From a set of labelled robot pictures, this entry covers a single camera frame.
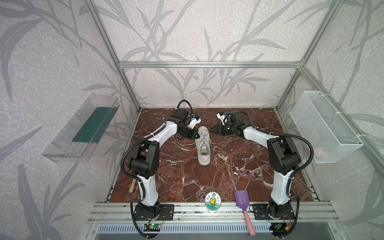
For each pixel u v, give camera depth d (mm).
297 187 823
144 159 502
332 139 601
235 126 770
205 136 943
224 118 873
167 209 749
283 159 524
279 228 750
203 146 910
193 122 861
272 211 655
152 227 707
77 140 630
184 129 812
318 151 723
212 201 703
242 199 773
